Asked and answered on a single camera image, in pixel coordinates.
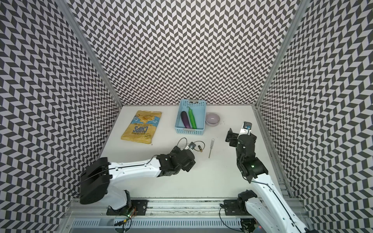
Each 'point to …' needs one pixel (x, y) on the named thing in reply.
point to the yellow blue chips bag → (143, 126)
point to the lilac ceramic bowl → (212, 119)
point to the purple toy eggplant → (185, 120)
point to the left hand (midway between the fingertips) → (184, 155)
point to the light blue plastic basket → (198, 107)
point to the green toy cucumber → (192, 118)
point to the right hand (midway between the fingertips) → (239, 133)
